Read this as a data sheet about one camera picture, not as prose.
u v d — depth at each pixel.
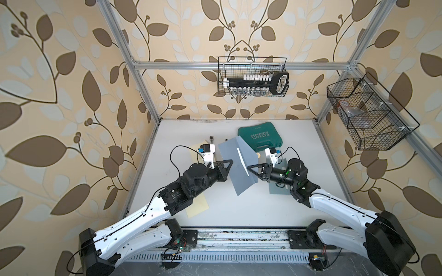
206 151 0.60
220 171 0.58
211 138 1.09
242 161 0.71
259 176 0.69
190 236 0.75
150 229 0.48
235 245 0.74
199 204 0.88
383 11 0.72
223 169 0.58
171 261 0.68
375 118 0.72
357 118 0.70
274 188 0.88
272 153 0.71
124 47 0.85
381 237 0.40
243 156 0.72
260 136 1.05
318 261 0.72
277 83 0.84
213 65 0.91
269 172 0.66
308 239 0.67
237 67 0.91
